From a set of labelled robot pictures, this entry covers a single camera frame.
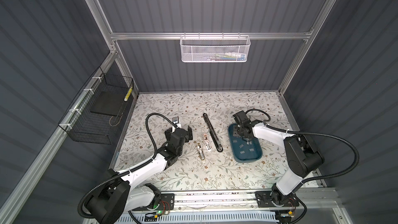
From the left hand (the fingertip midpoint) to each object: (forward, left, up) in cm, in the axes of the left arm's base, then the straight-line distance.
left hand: (181, 127), depth 85 cm
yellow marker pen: (+14, +27, +15) cm, 34 cm away
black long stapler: (+2, -18, -12) cm, 22 cm away
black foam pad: (+5, +32, +17) cm, 37 cm away
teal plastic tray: (-10, -35, -12) cm, 38 cm away
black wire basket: (-1, +40, +14) cm, 42 cm away
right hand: (+1, -35, -10) cm, 36 cm away
